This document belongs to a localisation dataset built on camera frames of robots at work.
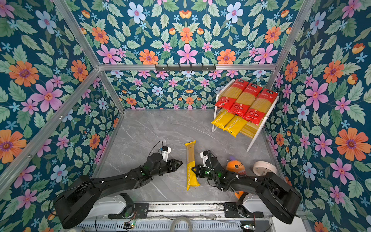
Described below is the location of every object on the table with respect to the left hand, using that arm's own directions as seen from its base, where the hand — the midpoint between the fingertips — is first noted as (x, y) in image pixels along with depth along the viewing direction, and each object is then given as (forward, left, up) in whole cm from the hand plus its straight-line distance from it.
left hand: (183, 162), depth 80 cm
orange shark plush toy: (-4, -30, -1) cm, 30 cm away
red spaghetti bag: (+28, -29, +24) cm, 47 cm away
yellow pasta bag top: (+24, -26, +7) cm, 36 cm away
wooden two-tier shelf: (+14, -46, +24) cm, 53 cm away
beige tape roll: (-5, -44, -3) cm, 45 cm away
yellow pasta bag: (+18, -32, +7) cm, 38 cm away
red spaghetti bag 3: (+15, -40, +24) cm, 49 cm away
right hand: (-3, -4, -4) cm, 6 cm away
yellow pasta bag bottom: (-9, -5, -6) cm, 11 cm away
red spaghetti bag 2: (+17, -32, +24) cm, 43 cm away
